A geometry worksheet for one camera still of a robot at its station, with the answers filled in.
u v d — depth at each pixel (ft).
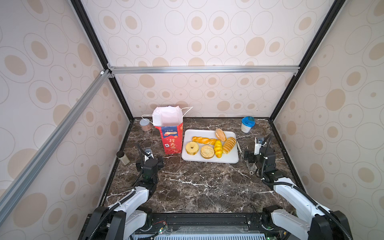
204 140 3.39
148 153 2.36
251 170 2.94
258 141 2.39
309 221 1.39
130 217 1.84
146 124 3.55
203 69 3.07
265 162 2.04
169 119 3.25
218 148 3.18
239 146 3.28
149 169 2.11
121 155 2.89
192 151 3.13
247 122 3.40
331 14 2.30
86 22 2.35
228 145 3.27
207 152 3.11
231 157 3.18
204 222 2.48
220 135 3.40
